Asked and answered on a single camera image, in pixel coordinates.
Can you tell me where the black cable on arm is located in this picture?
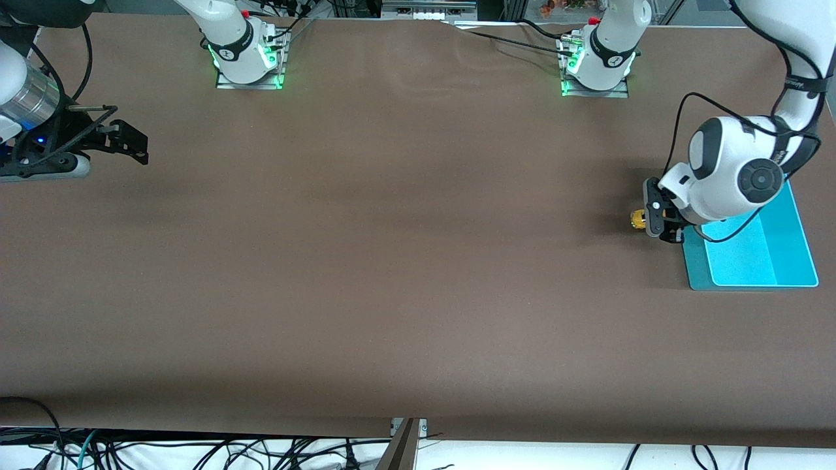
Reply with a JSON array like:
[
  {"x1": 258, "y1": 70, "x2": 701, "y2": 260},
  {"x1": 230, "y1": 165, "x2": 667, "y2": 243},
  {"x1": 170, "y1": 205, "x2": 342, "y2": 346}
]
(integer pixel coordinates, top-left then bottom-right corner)
[
  {"x1": 26, "y1": 23, "x2": 93, "y2": 105},
  {"x1": 665, "y1": 0, "x2": 825, "y2": 243}
]

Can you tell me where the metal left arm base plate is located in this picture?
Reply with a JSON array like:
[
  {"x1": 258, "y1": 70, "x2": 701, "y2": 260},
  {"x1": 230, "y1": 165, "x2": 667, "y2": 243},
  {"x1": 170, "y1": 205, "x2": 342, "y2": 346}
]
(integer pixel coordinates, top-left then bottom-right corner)
[{"x1": 560, "y1": 36, "x2": 630, "y2": 99}]

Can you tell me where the black cable across table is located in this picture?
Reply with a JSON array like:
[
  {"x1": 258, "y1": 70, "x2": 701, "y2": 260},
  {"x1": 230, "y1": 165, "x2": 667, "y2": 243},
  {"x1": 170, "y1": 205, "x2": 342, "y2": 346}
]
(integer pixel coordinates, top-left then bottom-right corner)
[{"x1": 451, "y1": 25, "x2": 577, "y2": 59}]

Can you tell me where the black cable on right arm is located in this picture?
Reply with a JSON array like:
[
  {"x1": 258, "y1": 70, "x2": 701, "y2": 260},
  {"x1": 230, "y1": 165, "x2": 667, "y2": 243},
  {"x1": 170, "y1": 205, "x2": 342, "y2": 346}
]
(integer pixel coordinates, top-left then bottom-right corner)
[{"x1": 26, "y1": 23, "x2": 93, "y2": 105}]

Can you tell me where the teal plastic storage bin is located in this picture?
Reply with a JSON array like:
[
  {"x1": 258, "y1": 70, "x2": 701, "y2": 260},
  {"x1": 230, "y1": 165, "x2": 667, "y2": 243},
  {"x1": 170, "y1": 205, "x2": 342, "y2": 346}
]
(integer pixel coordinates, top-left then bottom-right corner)
[{"x1": 681, "y1": 180, "x2": 820, "y2": 292}]

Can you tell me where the teal floor cable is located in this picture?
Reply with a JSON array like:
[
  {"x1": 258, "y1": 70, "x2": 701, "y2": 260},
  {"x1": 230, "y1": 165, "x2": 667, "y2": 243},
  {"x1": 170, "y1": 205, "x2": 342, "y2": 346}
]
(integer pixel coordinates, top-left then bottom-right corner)
[{"x1": 77, "y1": 430, "x2": 100, "y2": 470}]

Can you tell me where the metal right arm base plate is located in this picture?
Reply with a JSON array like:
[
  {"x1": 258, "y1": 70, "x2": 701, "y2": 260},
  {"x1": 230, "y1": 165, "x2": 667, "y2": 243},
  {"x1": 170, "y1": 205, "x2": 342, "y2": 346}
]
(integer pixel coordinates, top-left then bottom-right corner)
[{"x1": 216, "y1": 29, "x2": 287, "y2": 91}]

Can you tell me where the black cable at arm base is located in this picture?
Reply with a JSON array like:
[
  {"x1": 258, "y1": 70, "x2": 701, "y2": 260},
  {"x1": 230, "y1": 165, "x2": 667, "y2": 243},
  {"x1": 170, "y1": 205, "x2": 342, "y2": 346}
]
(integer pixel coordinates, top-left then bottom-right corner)
[{"x1": 278, "y1": 16, "x2": 317, "y2": 46}]

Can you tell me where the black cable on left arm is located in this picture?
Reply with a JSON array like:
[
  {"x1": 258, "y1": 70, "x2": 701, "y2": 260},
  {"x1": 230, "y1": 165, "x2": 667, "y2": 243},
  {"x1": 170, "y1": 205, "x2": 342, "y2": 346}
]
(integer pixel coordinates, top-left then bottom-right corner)
[{"x1": 665, "y1": 0, "x2": 825, "y2": 243}]

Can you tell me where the black looped floor cable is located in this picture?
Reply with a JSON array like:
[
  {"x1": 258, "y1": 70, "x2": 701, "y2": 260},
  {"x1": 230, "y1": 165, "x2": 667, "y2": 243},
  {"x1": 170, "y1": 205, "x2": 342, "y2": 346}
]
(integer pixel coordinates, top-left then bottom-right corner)
[{"x1": 0, "y1": 396, "x2": 66, "y2": 470}]

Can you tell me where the metal table strut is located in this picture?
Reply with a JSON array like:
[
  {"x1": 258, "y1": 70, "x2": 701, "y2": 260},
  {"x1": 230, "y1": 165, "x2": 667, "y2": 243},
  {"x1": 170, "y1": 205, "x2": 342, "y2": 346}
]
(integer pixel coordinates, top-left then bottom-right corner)
[{"x1": 376, "y1": 418, "x2": 428, "y2": 470}]

